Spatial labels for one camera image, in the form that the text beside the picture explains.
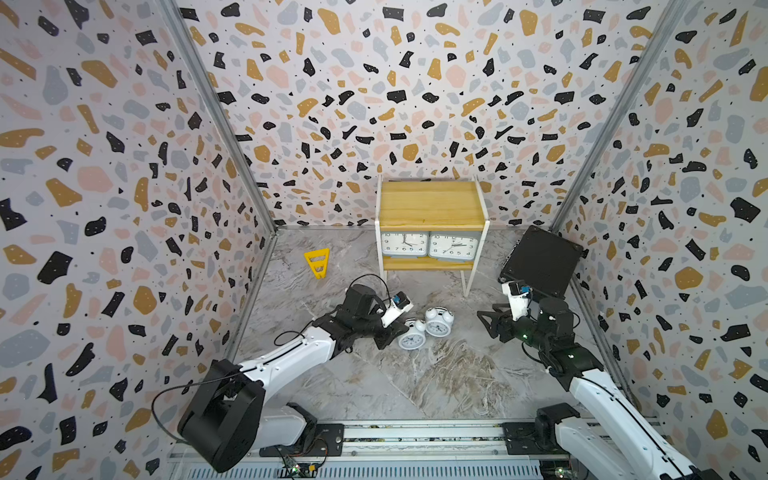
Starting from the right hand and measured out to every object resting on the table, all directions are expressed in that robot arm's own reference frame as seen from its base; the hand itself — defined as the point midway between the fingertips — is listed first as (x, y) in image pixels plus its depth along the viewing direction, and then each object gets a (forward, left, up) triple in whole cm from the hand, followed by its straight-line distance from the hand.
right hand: (488, 310), depth 79 cm
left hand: (-2, +22, -4) cm, 22 cm away
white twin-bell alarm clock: (-3, +19, -11) cm, 23 cm away
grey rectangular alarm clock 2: (+18, +8, +5) cm, 21 cm away
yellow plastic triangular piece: (+32, +54, -14) cm, 65 cm away
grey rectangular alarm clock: (+20, +22, +4) cm, 30 cm away
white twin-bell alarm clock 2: (+1, +12, -8) cm, 15 cm away
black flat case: (+28, -27, -14) cm, 41 cm away
